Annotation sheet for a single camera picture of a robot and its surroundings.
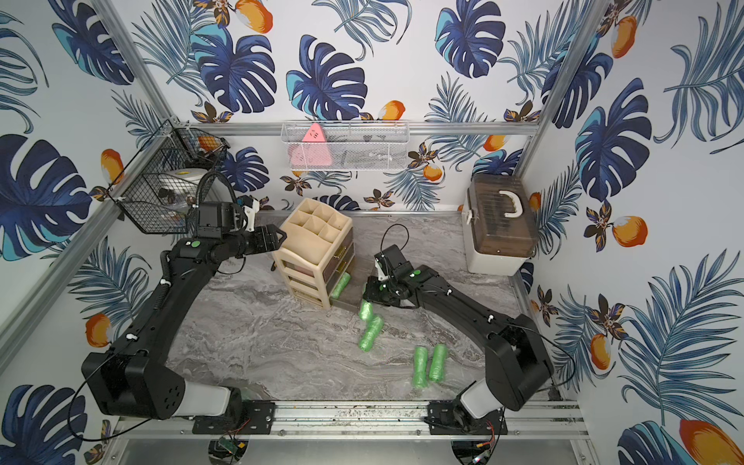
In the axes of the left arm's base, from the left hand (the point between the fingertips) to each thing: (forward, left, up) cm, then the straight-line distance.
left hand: (273, 230), depth 78 cm
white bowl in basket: (+9, +26, +7) cm, 29 cm away
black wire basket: (+10, +36, +4) cm, 38 cm away
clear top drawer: (+4, -19, -7) cm, 21 cm away
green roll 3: (-16, -28, -26) cm, 42 cm away
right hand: (-9, -26, -15) cm, 31 cm away
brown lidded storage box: (+18, -69, -12) cm, 72 cm away
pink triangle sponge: (+27, -7, +7) cm, 28 cm away
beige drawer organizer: (-3, -12, -4) cm, 13 cm away
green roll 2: (-14, -26, -15) cm, 33 cm away
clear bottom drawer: (0, -19, -26) cm, 32 cm away
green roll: (-2, -17, -24) cm, 29 cm away
